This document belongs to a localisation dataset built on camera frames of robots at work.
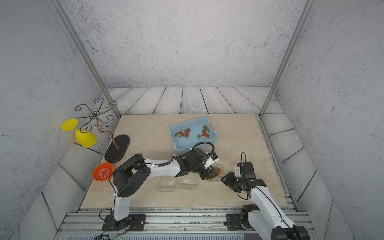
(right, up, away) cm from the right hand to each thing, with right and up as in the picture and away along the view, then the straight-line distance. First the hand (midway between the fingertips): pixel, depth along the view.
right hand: (225, 180), depth 84 cm
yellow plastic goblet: (-72, +23, -6) cm, 76 cm away
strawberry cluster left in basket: (-24, +25, +25) cm, 43 cm away
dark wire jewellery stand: (-69, +18, +21) cm, 74 cm away
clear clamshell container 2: (-21, -3, +3) cm, 21 cm away
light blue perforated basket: (-26, +17, +18) cm, 36 cm away
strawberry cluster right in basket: (-9, +25, +26) cm, 38 cm away
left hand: (-4, +3, 0) cm, 5 cm away
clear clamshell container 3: (-3, 0, +4) cm, 5 cm away
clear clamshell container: (-32, -4, +3) cm, 33 cm away
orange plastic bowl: (-70, +4, +3) cm, 70 cm away
